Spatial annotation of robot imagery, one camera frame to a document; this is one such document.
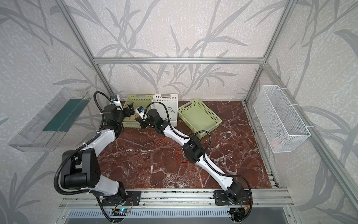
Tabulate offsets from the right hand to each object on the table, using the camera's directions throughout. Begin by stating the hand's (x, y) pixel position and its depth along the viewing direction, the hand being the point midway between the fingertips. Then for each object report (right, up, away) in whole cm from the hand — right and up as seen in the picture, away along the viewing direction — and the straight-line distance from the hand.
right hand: (137, 114), depth 96 cm
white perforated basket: (+21, +10, +23) cm, 32 cm away
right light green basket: (+44, -3, +13) cm, 46 cm away
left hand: (-3, +9, -9) cm, 14 cm away
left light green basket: (-3, +11, +23) cm, 25 cm away
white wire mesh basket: (+78, -7, -36) cm, 86 cm away
